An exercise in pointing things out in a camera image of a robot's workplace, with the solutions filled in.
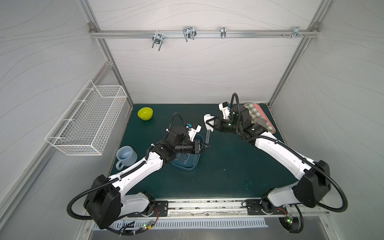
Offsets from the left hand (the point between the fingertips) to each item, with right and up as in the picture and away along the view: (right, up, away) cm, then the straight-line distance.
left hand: (209, 148), depth 71 cm
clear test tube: (-1, +6, +2) cm, 6 cm away
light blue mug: (-50, -9, +20) cm, 54 cm away
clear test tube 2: (-10, -2, -5) cm, 11 cm away
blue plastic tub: (-11, -12, +18) cm, 24 cm away
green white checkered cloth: (+39, +15, +40) cm, 58 cm away
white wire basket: (-57, +11, -2) cm, 58 cm away
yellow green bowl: (-45, +18, +41) cm, 63 cm away
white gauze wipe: (-1, +15, +4) cm, 16 cm away
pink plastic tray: (+44, +25, +49) cm, 70 cm away
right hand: (-1, +13, +4) cm, 13 cm away
